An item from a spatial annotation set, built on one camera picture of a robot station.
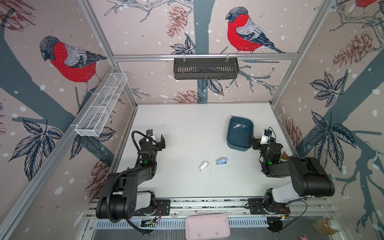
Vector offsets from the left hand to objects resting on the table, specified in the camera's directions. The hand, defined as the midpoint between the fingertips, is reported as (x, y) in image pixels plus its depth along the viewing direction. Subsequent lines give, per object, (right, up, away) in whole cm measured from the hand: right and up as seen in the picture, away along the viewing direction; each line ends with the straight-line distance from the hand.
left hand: (153, 135), depth 88 cm
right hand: (+64, 0, +2) cm, 64 cm away
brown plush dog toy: (+82, -14, +5) cm, 83 cm away
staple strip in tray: (+57, +5, +19) cm, 60 cm away
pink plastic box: (+31, -40, -20) cm, 54 cm away
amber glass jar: (+81, -35, -26) cm, 92 cm away
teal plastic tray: (+56, 0, +16) cm, 58 cm away
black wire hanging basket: (+35, +47, +19) cm, 61 cm away
